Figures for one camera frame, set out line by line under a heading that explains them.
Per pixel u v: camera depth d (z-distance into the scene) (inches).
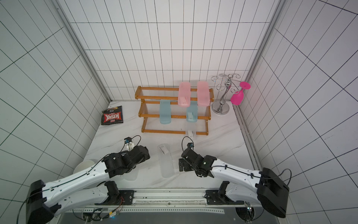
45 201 15.6
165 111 36.3
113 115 42.0
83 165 31.7
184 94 32.4
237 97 40.0
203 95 32.0
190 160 24.4
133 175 31.8
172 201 28.5
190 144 29.2
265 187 15.9
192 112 35.4
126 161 22.0
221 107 44.8
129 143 26.7
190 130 37.9
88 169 19.0
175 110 36.5
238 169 19.0
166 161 33.7
